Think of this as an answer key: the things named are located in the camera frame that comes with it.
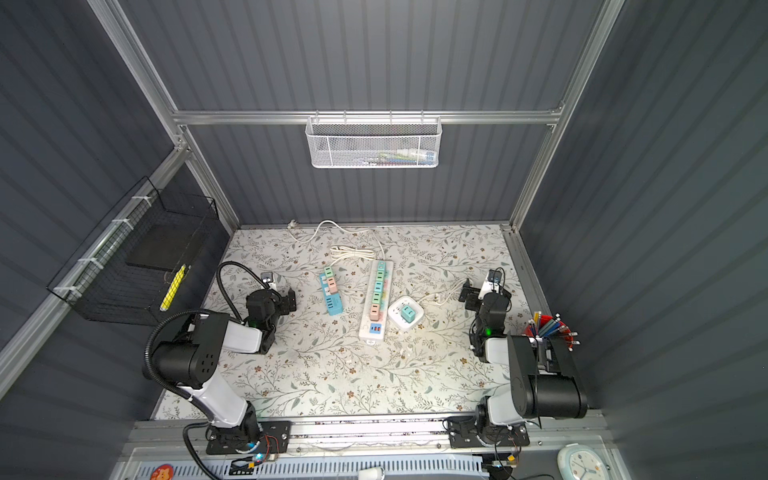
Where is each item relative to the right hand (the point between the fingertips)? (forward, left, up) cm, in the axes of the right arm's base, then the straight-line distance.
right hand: (488, 284), depth 90 cm
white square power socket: (-5, +29, -8) cm, 30 cm away
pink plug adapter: (+2, +49, -2) cm, 49 cm away
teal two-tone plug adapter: (-8, +25, -4) cm, 26 cm away
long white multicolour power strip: (-12, +35, -7) cm, 37 cm away
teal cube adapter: (+1, +34, -3) cm, 34 cm away
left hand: (+1, +69, -4) cm, 69 cm away
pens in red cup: (-15, -11, +2) cm, 19 cm away
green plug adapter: (+6, +33, -2) cm, 34 cm away
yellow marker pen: (-13, +81, +19) cm, 84 cm away
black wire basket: (-6, +91, +20) cm, 93 cm away
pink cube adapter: (-8, +35, -3) cm, 36 cm away
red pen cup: (-17, -6, +3) cm, 18 cm away
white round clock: (-44, -14, -8) cm, 47 cm away
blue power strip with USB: (-1, +49, -7) cm, 49 cm away
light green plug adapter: (-3, +34, -3) cm, 35 cm away
